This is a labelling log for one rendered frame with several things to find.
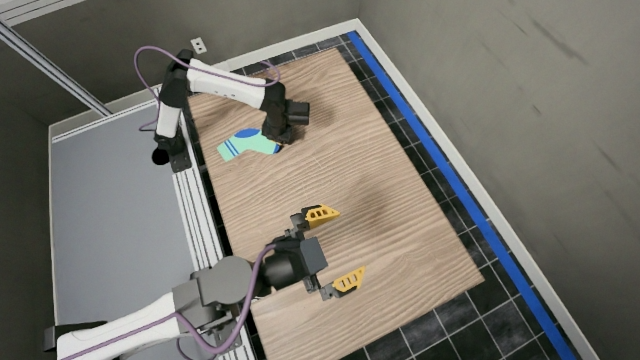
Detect mint green sock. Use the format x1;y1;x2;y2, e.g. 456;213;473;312
217;128;280;161

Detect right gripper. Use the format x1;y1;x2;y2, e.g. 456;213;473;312
264;204;365;301

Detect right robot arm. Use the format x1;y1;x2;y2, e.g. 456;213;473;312
42;230;329;360

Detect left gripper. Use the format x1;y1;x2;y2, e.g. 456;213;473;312
260;117;294;145

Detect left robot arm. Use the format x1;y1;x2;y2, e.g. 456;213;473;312
154;48;310;174

